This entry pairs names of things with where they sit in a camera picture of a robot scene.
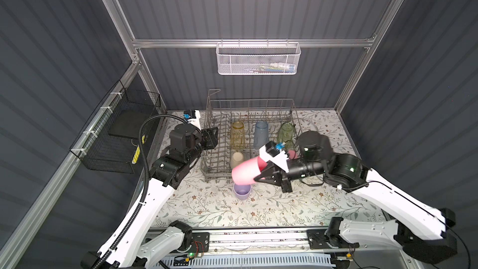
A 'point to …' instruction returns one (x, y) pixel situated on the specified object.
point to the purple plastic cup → (242, 192)
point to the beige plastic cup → (236, 159)
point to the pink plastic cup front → (245, 172)
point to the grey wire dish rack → (215, 163)
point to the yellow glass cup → (238, 136)
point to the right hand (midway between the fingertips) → (258, 178)
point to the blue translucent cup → (261, 134)
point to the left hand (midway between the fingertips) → (215, 131)
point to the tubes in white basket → (273, 67)
